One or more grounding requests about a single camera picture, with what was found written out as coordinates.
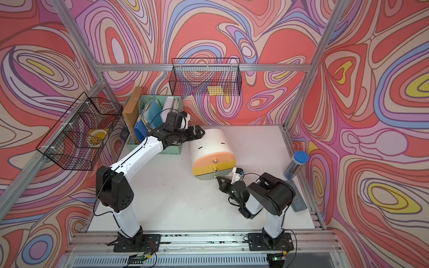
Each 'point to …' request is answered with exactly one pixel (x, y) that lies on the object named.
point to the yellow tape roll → (96, 137)
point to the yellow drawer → (204, 170)
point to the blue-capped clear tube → (300, 157)
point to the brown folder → (130, 113)
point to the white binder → (171, 105)
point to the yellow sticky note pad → (215, 90)
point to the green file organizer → (144, 100)
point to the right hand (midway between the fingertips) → (217, 182)
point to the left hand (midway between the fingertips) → (200, 133)
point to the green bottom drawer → (210, 176)
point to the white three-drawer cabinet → (214, 140)
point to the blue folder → (141, 130)
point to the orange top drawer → (211, 158)
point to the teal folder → (152, 114)
